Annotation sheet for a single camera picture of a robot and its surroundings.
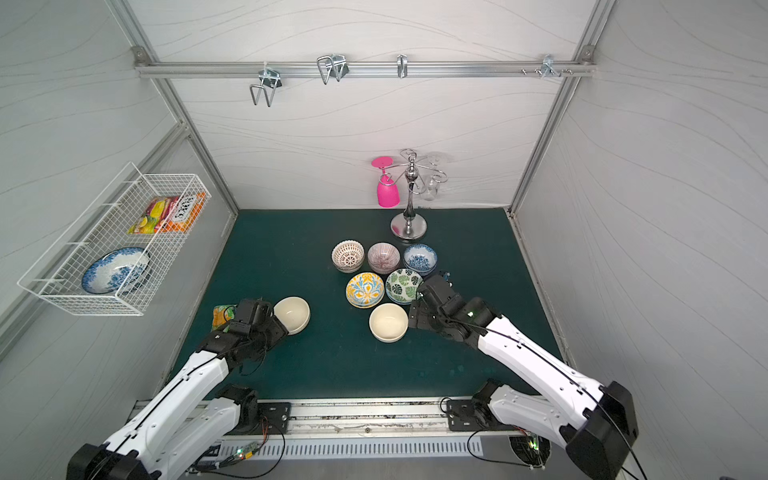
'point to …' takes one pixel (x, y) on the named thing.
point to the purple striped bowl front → (383, 258)
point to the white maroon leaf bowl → (348, 255)
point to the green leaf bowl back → (401, 286)
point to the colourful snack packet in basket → (168, 214)
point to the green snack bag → (222, 313)
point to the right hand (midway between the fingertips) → (422, 312)
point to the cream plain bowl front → (293, 313)
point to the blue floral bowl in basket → (115, 270)
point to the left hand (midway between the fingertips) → (281, 332)
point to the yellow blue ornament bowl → (365, 290)
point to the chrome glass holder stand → (409, 224)
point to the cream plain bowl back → (388, 322)
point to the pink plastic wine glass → (387, 190)
